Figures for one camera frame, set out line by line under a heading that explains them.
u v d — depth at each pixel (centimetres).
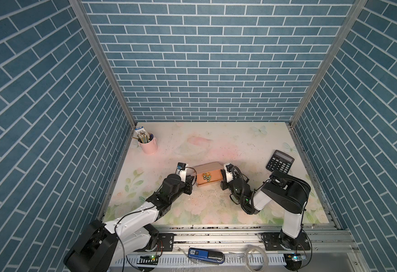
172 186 63
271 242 74
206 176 91
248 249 74
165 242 73
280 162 99
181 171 73
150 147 100
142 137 91
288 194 51
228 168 77
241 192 68
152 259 72
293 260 72
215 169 91
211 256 67
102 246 40
